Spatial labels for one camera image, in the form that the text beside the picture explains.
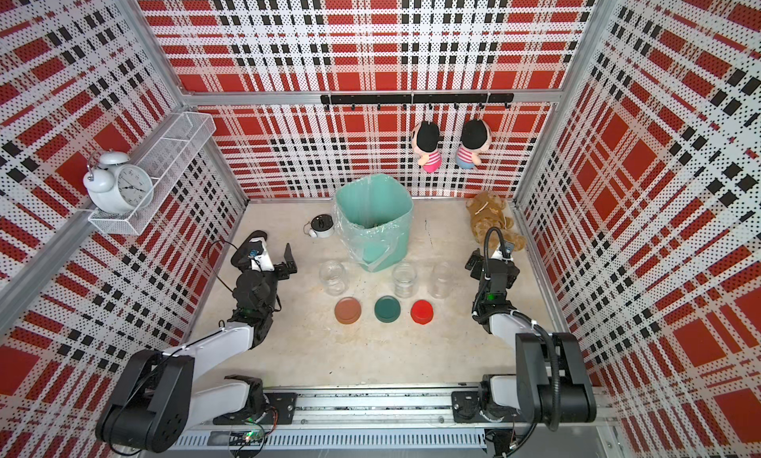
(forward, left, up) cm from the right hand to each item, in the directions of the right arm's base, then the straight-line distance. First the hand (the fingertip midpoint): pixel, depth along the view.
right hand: (495, 254), depth 89 cm
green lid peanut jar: (-1, +28, -10) cm, 30 cm away
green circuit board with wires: (-45, +65, -10) cm, 80 cm away
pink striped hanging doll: (+35, +20, +17) cm, 44 cm away
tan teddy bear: (+22, -3, -6) cm, 23 cm away
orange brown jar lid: (-13, +46, -12) cm, 49 cm away
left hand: (0, +65, +6) cm, 65 cm away
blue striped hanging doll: (+31, +5, +21) cm, 38 cm away
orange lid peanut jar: (0, +52, -11) cm, 53 cm away
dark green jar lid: (-12, +33, -12) cm, 37 cm away
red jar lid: (-13, +23, -12) cm, 29 cm away
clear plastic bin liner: (+19, +40, 0) cm, 44 cm away
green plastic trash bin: (-1, +31, +1) cm, 31 cm away
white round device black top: (+18, +59, -8) cm, 62 cm away
